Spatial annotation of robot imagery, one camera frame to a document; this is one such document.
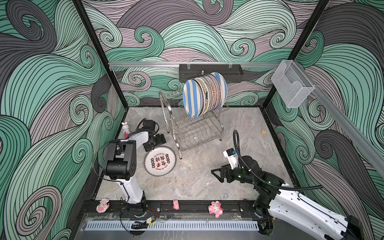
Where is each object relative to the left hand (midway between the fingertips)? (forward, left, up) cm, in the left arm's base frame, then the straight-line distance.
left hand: (159, 142), depth 97 cm
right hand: (-22, -34, +12) cm, 42 cm away
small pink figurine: (-36, -14, +1) cm, 39 cm away
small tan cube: (+10, -73, 0) cm, 74 cm away
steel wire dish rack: (+8, -20, +2) cm, 21 cm away
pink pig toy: (-38, -33, +2) cm, 50 cm away
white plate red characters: (-13, -3, -1) cm, 13 cm away
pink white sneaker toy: (-37, +22, +2) cm, 43 cm away
